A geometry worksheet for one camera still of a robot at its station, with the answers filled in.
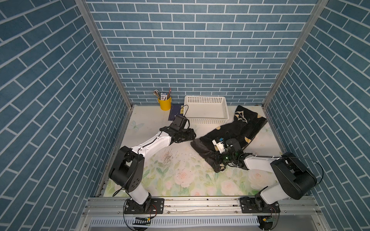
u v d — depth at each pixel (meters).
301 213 0.72
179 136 0.73
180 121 0.69
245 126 1.07
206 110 1.18
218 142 0.82
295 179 0.45
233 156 0.72
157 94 1.07
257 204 0.66
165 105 1.14
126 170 0.44
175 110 1.20
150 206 0.68
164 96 1.05
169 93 1.12
